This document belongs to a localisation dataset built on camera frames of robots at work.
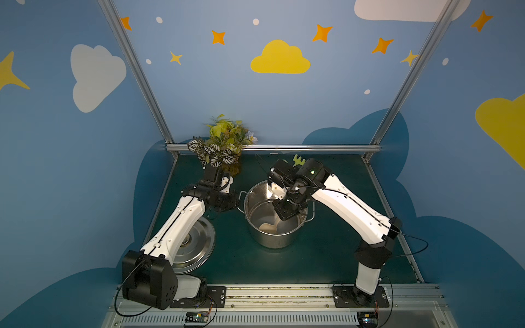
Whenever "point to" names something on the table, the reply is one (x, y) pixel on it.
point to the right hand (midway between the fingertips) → (283, 214)
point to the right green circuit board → (368, 319)
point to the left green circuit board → (196, 317)
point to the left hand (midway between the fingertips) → (240, 200)
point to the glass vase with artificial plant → (225, 145)
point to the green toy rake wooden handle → (298, 160)
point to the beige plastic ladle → (271, 228)
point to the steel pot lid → (196, 249)
